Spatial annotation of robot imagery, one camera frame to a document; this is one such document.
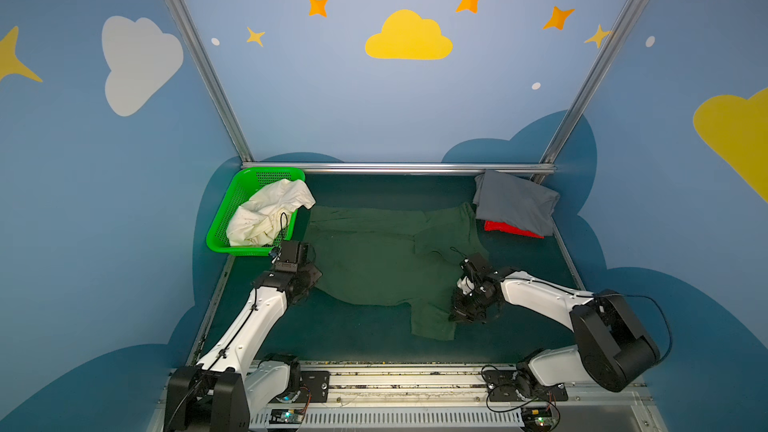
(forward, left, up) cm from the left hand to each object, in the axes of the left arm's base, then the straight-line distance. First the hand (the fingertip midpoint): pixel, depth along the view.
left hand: (319, 273), depth 86 cm
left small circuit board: (-34, +4, -8) cm, 35 cm away
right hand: (-9, -39, -7) cm, 41 cm away
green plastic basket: (+38, +34, -2) cm, 51 cm away
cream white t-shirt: (+21, +22, -1) cm, 31 cm away
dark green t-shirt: (+12, -23, -11) cm, 28 cm away
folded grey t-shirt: (+32, -62, -1) cm, 70 cm away
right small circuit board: (-33, -57, -9) cm, 67 cm away
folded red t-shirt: (+21, -59, -3) cm, 62 cm away
